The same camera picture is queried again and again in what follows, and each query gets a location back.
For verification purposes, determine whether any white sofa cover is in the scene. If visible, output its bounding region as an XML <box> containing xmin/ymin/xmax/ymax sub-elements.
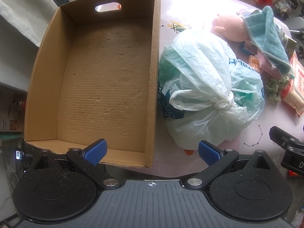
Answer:
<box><xmin>0</xmin><ymin>0</ymin><xmax>59</xmax><ymax>50</ymax></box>

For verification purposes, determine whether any gold tissue pack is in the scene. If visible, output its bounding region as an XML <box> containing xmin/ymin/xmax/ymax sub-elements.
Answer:
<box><xmin>283</xmin><ymin>35</ymin><xmax>297</xmax><ymax>60</ymax></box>

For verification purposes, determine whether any white tied plastic bag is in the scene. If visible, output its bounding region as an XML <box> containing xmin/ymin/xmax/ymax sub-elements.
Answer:
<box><xmin>158</xmin><ymin>29</ymin><xmax>265</xmax><ymax>150</ymax></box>

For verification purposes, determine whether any green white scrunchie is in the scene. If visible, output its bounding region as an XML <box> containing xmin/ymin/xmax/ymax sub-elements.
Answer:
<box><xmin>265</xmin><ymin>76</ymin><xmax>290</xmax><ymax>104</ymax></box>

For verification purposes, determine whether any orange striped white towel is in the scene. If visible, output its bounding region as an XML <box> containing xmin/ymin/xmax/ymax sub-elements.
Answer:
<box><xmin>248</xmin><ymin>55</ymin><xmax>261</xmax><ymax>74</ymax></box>

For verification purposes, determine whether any pink plush doll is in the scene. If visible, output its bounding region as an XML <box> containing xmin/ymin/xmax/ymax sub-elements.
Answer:
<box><xmin>211</xmin><ymin>14</ymin><xmax>250</xmax><ymax>42</ymax></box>

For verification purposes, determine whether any teal checked cloth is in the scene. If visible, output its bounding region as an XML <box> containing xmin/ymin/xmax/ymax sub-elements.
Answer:
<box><xmin>243</xmin><ymin>6</ymin><xmax>294</xmax><ymax>78</ymax></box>

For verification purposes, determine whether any brown cardboard box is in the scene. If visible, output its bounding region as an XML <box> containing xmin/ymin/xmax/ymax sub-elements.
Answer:
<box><xmin>24</xmin><ymin>0</ymin><xmax>161</xmax><ymax>168</ymax></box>

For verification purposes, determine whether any pink mesh sponge cloth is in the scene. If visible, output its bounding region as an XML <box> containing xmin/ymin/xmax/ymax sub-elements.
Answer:
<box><xmin>256</xmin><ymin>51</ymin><xmax>277</xmax><ymax>73</ymax></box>

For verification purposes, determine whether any yellow snack plastic bag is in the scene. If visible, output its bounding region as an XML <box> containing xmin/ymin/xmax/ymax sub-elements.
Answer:
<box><xmin>281</xmin><ymin>52</ymin><xmax>304</xmax><ymax>117</ymax></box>

